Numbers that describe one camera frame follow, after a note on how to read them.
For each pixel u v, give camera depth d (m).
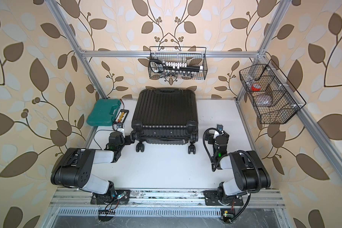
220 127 0.78
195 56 0.91
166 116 0.82
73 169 0.46
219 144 0.69
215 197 0.73
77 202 0.74
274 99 0.74
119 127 0.83
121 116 1.08
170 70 0.88
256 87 0.81
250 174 0.44
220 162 0.64
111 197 0.68
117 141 0.74
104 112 1.08
